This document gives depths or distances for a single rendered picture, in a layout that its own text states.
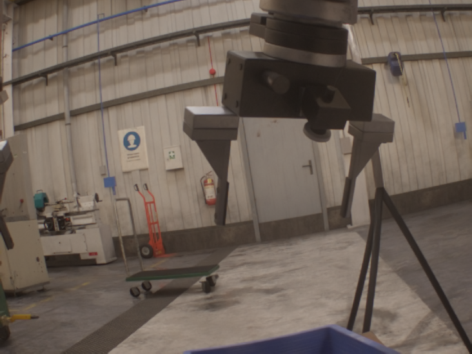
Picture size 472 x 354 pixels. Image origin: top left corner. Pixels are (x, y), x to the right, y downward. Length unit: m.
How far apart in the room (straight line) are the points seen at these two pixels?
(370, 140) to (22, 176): 6.05
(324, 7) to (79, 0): 11.10
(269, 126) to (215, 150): 9.67
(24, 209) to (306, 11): 6.13
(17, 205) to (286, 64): 6.16
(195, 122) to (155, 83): 10.14
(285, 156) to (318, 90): 9.66
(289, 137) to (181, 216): 2.09
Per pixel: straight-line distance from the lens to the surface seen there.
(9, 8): 11.97
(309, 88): 0.53
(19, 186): 6.59
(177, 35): 10.49
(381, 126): 0.61
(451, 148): 10.57
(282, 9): 0.53
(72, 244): 9.53
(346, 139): 9.83
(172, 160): 10.32
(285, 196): 10.18
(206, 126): 0.53
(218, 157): 0.56
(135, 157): 10.59
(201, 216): 10.40
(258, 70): 0.53
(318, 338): 0.79
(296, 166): 10.18
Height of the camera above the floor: 0.78
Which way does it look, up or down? 2 degrees up
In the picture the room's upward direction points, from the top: 9 degrees counter-clockwise
